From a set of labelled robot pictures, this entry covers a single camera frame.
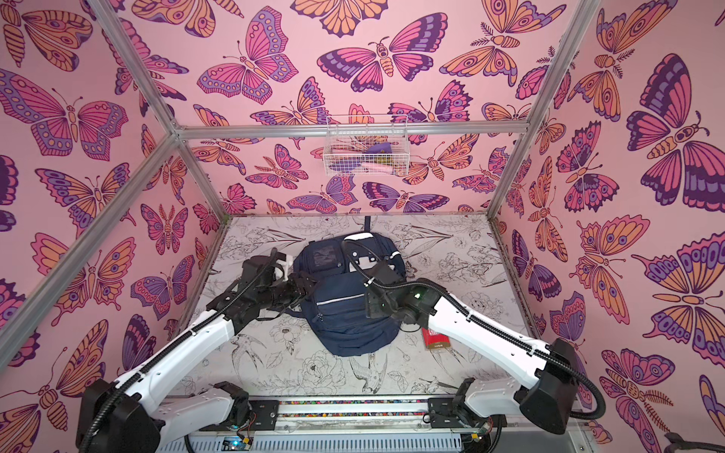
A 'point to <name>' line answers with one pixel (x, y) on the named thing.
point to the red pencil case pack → (433, 340)
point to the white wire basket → (366, 145)
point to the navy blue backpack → (343, 265)
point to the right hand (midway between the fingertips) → (379, 298)
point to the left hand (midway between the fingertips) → (322, 284)
